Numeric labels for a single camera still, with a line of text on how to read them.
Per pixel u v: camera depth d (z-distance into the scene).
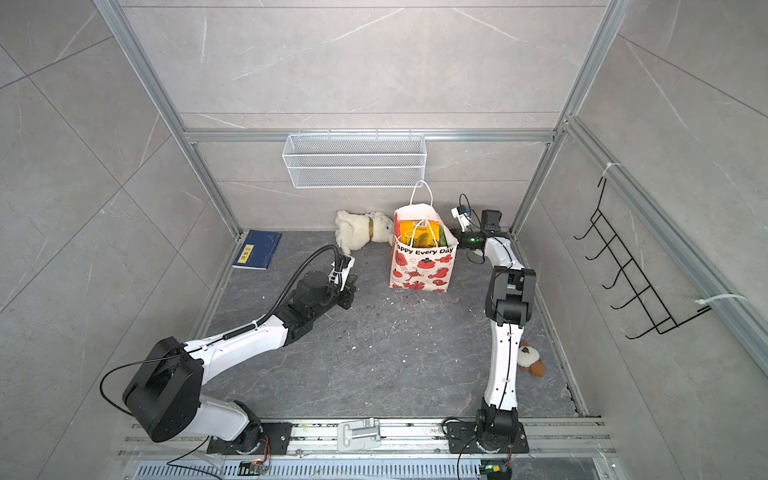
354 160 1.00
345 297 0.75
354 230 1.10
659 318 0.60
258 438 0.68
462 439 0.73
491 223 0.90
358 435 0.72
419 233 0.92
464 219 0.95
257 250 1.13
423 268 0.90
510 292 0.67
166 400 0.42
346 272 0.73
